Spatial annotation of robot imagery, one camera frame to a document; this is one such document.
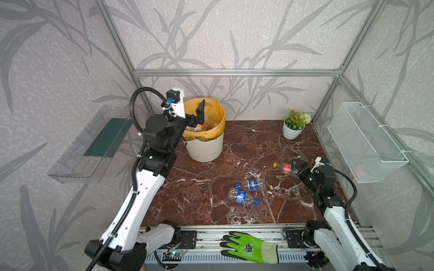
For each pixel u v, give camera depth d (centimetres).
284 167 93
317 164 74
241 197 83
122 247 36
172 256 72
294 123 101
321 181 62
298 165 74
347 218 51
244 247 71
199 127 84
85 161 63
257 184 85
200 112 53
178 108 49
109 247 36
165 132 43
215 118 96
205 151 89
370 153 63
